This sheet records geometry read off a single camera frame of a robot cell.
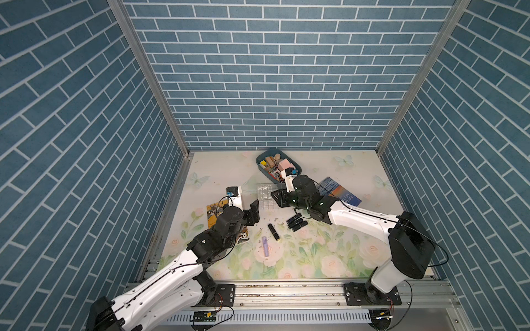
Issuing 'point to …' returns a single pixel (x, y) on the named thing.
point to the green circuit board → (205, 316)
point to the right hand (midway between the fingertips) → (272, 194)
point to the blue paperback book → (330, 187)
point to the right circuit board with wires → (380, 318)
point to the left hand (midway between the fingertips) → (256, 202)
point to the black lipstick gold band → (274, 232)
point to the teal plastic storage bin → (271, 163)
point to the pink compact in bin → (284, 164)
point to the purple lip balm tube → (266, 246)
